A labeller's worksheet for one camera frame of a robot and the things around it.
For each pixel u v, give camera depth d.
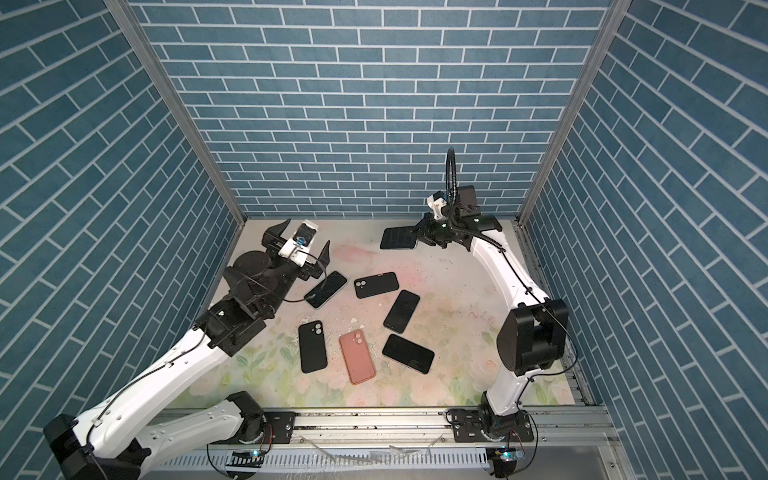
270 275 0.48
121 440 0.40
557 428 0.75
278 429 0.74
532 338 0.46
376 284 1.02
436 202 0.78
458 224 0.63
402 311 0.96
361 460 0.71
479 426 0.74
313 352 0.87
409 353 0.88
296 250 0.52
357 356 0.87
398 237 0.80
